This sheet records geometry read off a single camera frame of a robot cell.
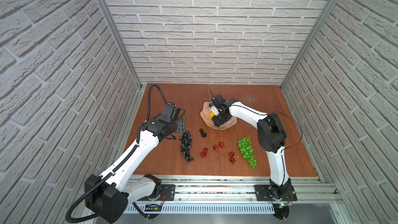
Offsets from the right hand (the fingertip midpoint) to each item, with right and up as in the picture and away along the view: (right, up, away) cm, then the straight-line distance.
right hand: (219, 120), depth 96 cm
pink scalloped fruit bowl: (-9, +3, +3) cm, 10 cm away
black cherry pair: (-10, -9, -4) cm, 14 cm away
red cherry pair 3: (+6, -18, -11) cm, 22 cm away
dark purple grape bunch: (-20, -10, -9) cm, 24 cm away
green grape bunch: (+14, -16, -12) cm, 24 cm away
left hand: (-23, +1, -17) cm, 29 cm away
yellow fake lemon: (-5, +3, +1) cm, 6 cm away
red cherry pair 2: (-2, -15, -9) cm, 18 cm away
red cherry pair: (-10, -17, -12) cm, 23 cm away
